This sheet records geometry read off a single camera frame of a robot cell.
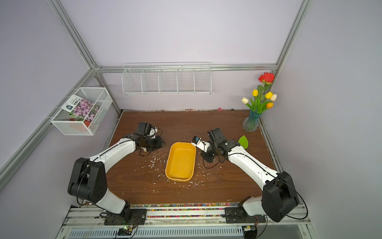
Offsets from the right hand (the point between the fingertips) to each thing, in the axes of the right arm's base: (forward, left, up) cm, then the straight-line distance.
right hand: (202, 150), depth 83 cm
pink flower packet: (+12, +62, +22) cm, 67 cm away
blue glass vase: (+24, -34, -5) cm, 42 cm away
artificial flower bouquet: (+30, -38, +11) cm, 50 cm away
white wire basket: (+5, +66, +17) cm, 69 cm away
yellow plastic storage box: (-1, +13, -12) cm, 18 cm away
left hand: (+5, +23, -2) cm, 23 cm away
